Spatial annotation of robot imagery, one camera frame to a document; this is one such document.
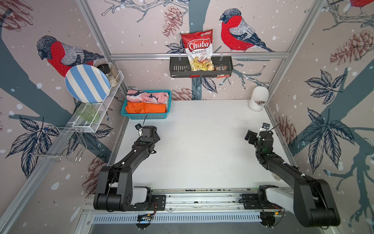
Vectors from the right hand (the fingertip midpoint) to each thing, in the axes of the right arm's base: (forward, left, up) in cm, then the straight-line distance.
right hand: (255, 130), depth 89 cm
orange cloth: (+19, +85, -2) cm, 87 cm away
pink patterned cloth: (+26, +85, +3) cm, 89 cm away
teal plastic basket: (+13, +78, -4) cm, 79 cm away
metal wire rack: (-26, +91, +26) cm, 98 cm away
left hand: (-4, +67, -2) cm, 67 cm away
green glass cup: (-9, +90, +25) cm, 94 cm away
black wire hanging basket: (+33, +49, +24) cm, 64 cm away
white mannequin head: (+33, -12, -1) cm, 35 cm away
